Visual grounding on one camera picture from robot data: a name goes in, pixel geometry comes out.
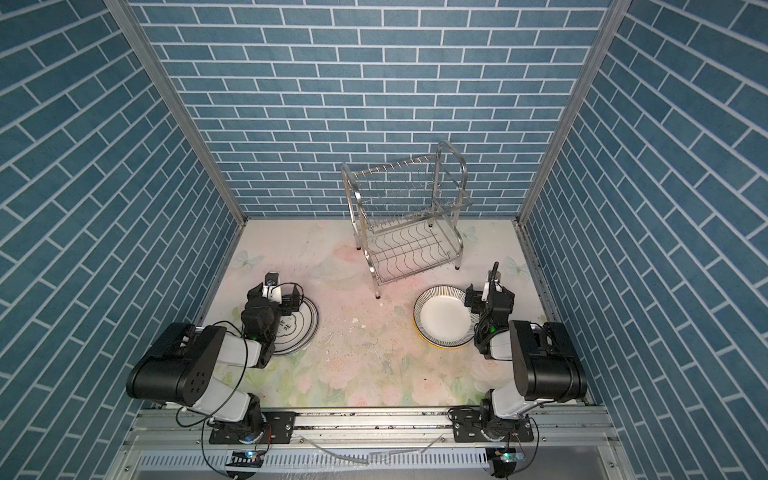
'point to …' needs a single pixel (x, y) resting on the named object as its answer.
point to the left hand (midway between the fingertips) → (285, 284)
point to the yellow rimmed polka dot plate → (446, 348)
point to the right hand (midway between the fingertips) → (492, 287)
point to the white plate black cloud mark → (296, 330)
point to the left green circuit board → (245, 459)
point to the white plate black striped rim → (442, 317)
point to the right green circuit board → (510, 456)
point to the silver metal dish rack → (405, 217)
